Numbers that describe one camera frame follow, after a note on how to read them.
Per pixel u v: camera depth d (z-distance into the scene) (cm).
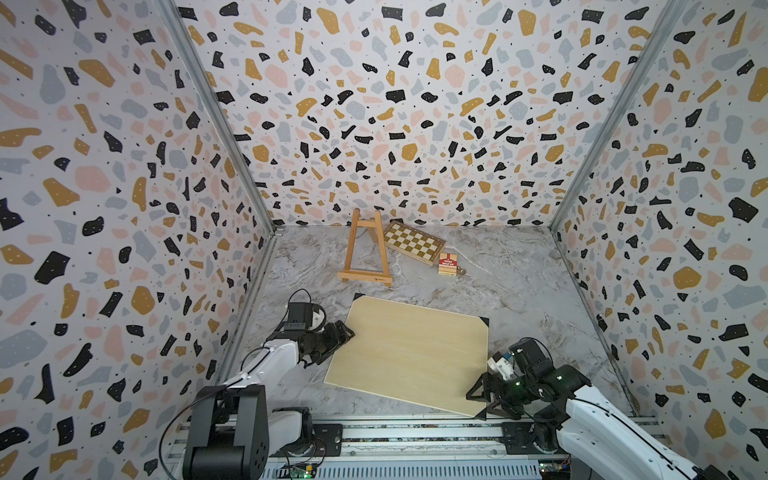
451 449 73
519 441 73
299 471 70
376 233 96
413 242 114
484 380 72
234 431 41
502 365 78
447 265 109
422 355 86
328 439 73
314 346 73
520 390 68
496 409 78
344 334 81
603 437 51
